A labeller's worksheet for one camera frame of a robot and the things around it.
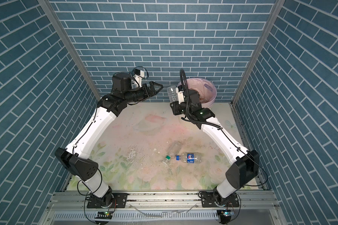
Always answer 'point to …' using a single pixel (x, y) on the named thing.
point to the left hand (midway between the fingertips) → (163, 89)
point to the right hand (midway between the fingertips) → (174, 104)
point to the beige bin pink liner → (207, 89)
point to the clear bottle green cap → (174, 149)
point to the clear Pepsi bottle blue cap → (189, 157)
